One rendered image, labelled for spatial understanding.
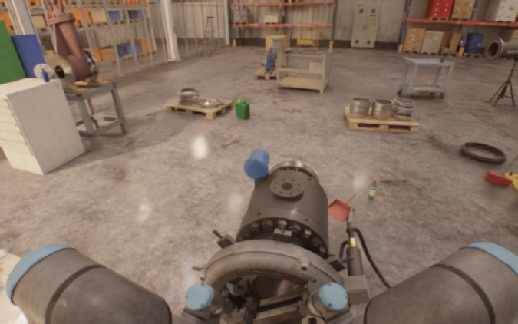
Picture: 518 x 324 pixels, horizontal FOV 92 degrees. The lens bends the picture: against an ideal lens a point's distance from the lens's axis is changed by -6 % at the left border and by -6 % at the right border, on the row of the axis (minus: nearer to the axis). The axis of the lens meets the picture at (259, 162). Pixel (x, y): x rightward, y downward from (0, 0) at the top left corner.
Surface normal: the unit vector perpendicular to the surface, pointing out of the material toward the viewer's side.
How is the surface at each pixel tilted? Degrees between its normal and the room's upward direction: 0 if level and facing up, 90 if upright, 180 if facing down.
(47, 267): 3
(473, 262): 15
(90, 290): 23
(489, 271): 5
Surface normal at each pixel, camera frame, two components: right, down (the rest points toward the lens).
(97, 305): 0.39, -0.56
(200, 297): -0.15, -0.66
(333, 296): 0.11, -0.66
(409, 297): -0.63, -0.71
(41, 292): -0.26, -0.44
